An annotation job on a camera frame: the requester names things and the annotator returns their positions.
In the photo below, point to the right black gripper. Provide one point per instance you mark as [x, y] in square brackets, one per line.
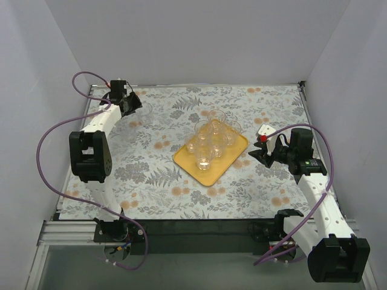
[273, 154]

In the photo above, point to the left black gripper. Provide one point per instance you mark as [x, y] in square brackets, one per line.
[129, 103]

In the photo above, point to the clear glass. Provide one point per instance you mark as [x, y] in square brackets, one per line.
[219, 143]
[144, 113]
[204, 156]
[217, 118]

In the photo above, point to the clear glass mid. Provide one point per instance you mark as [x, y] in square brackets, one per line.
[232, 129]
[203, 130]

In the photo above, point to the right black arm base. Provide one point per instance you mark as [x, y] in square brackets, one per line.
[263, 235]

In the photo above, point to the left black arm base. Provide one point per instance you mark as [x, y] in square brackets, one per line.
[118, 237]

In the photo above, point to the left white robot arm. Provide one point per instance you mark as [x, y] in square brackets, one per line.
[90, 155]

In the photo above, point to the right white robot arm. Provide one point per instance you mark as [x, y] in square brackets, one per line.
[334, 253]

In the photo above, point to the yellow plastic tray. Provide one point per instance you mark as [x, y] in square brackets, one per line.
[218, 167]

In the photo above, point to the floral patterned table mat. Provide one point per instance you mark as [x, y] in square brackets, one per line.
[149, 185]

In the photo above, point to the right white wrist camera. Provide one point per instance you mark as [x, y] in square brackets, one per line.
[268, 135]

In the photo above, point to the aluminium frame rail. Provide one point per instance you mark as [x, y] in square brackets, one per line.
[177, 254]

